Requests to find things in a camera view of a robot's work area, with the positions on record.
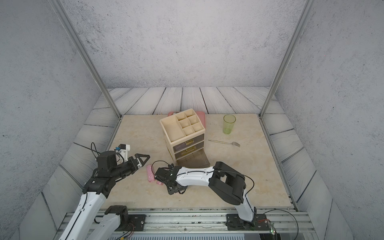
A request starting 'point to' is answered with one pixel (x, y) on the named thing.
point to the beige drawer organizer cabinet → (184, 134)
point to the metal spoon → (233, 143)
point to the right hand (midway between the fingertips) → (175, 189)
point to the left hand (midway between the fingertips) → (148, 159)
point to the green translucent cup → (229, 121)
